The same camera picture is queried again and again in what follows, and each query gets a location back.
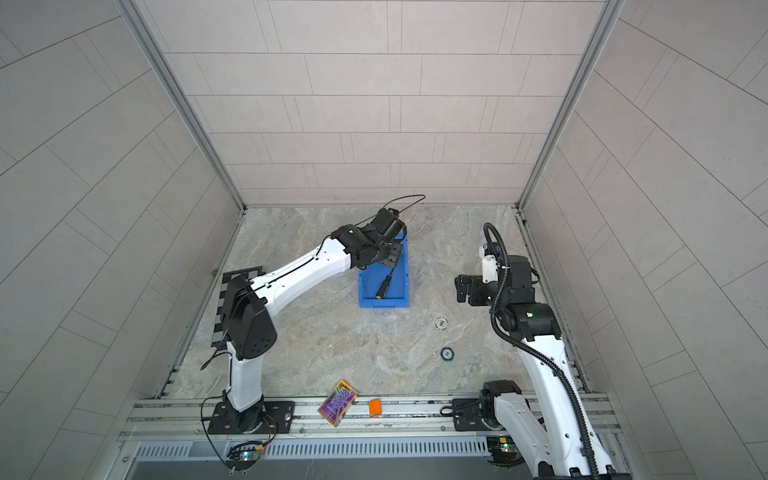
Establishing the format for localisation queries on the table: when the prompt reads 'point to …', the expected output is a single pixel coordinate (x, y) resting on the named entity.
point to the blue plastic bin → (371, 280)
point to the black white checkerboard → (218, 339)
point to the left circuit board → (242, 456)
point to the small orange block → (375, 408)
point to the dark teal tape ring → (447, 354)
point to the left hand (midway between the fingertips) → (397, 250)
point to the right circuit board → (504, 451)
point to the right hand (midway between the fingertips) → (470, 277)
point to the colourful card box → (338, 403)
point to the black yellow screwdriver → (385, 286)
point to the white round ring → (441, 323)
